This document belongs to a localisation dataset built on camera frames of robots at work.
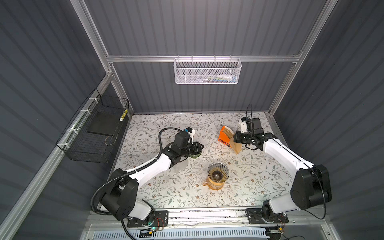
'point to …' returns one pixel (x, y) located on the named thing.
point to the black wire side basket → (92, 135)
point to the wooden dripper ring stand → (214, 183)
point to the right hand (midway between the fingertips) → (235, 136)
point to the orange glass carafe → (205, 183)
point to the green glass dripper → (194, 156)
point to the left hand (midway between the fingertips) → (203, 146)
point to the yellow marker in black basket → (123, 116)
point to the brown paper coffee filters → (228, 132)
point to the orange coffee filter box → (223, 138)
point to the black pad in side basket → (106, 123)
